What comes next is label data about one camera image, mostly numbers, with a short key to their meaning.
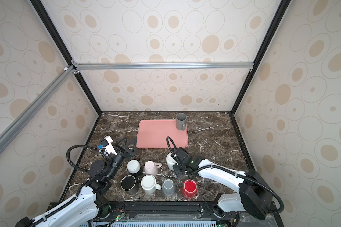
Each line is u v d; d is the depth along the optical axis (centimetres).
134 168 80
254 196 41
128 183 78
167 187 73
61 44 80
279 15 71
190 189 73
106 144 60
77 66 92
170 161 82
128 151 62
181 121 100
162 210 75
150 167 80
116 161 63
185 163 62
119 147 68
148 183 76
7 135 54
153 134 109
